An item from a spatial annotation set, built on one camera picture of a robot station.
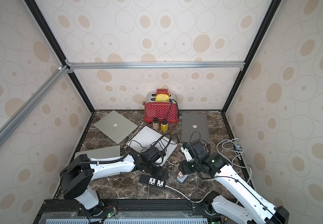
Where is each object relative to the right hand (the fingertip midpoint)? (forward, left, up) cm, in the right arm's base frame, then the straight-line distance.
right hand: (182, 168), depth 74 cm
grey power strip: (-2, -1, -12) cm, 12 cm away
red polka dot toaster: (+44, +14, 0) cm, 46 cm away
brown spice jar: (+35, +18, -6) cm, 40 cm away
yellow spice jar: (+34, +12, -6) cm, 36 cm away
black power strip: (-3, +19, -11) cm, 22 cm away
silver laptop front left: (+14, +52, -12) cm, 55 cm away
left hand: (-2, +9, -8) cm, 12 cm away
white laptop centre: (+29, +25, -13) cm, 40 cm away
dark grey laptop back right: (+40, -11, -13) cm, 44 cm away
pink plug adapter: (-1, +1, -8) cm, 8 cm away
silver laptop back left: (+37, +50, -12) cm, 63 cm away
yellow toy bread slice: (+51, +14, +7) cm, 53 cm away
